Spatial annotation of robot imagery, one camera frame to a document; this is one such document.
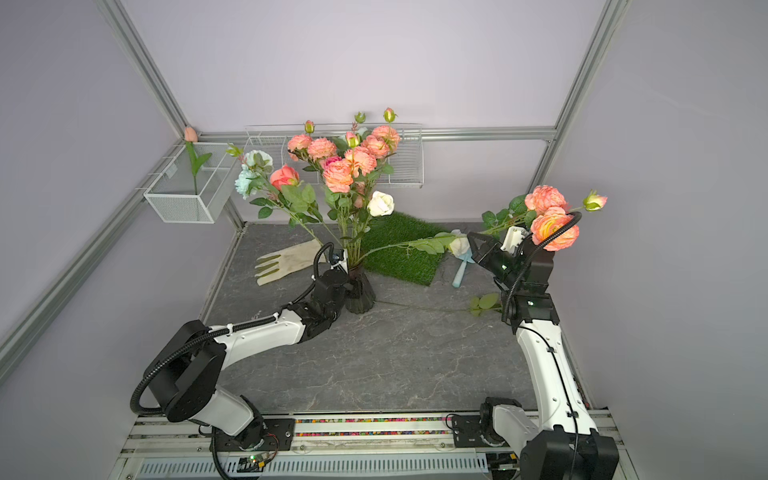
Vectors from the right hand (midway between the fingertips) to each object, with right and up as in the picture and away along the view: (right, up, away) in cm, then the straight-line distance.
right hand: (467, 232), depth 72 cm
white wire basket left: (-80, +12, +10) cm, 82 cm away
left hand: (-29, -11, +15) cm, 35 cm away
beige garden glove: (-63, -11, +35) cm, 73 cm away
